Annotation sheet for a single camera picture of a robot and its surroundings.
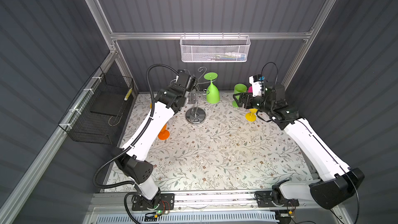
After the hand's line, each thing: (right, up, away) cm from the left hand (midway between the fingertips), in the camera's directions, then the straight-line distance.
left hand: (180, 93), depth 75 cm
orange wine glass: (-13, -24, +22) cm, 35 cm away
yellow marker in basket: (-29, 0, +7) cm, 30 cm away
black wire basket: (-40, -12, -2) cm, 41 cm away
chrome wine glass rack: (+6, -12, +30) cm, 33 cm away
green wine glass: (+17, 0, +12) cm, 21 cm away
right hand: (+29, -1, -2) cm, 29 cm away
